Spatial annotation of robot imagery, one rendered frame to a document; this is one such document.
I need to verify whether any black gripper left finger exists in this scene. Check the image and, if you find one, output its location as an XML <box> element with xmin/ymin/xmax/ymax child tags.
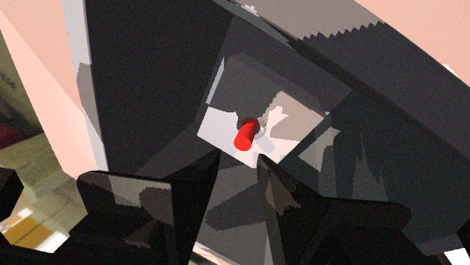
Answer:
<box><xmin>77</xmin><ymin>148</ymin><xmax>221</xmax><ymax>265</ymax></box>

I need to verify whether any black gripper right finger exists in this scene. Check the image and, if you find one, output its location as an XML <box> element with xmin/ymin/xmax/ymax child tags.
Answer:
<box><xmin>257</xmin><ymin>153</ymin><xmax>412</xmax><ymax>265</ymax></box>

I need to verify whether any red peg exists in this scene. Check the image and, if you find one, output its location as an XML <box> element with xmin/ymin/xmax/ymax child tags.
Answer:
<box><xmin>234</xmin><ymin>118</ymin><xmax>259</xmax><ymax>151</ymax></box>

